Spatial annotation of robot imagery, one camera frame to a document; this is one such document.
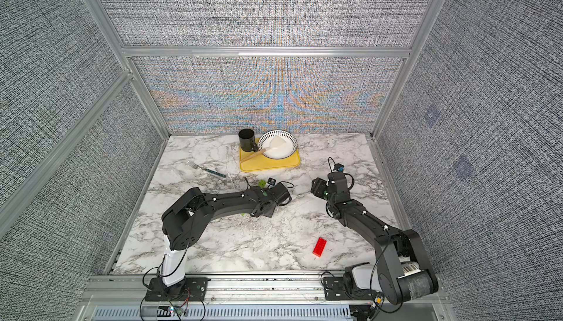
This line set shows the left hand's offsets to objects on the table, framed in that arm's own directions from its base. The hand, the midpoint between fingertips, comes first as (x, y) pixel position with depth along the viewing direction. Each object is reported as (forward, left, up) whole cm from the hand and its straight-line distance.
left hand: (267, 206), depth 93 cm
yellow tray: (+23, +3, +1) cm, 23 cm away
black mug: (+32, +9, +5) cm, 34 cm away
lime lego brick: (+11, +2, 0) cm, 12 cm away
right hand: (+7, -22, +11) cm, 25 cm away
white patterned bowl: (+29, -8, +1) cm, 30 cm away
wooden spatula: (+36, -4, 0) cm, 37 cm away
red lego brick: (-18, -20, +1) cm, 26 cm away
